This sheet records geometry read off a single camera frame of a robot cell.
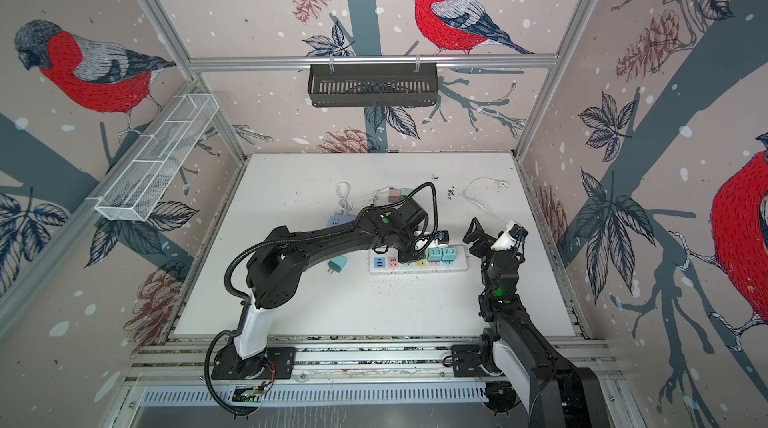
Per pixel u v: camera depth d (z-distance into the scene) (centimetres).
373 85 106
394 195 107
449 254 86
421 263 88
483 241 74
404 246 75
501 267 63
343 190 110
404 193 107
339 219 98
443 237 75
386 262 88
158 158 78
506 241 73
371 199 104
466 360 73
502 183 110
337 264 87
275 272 50
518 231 69
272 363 73
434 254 86
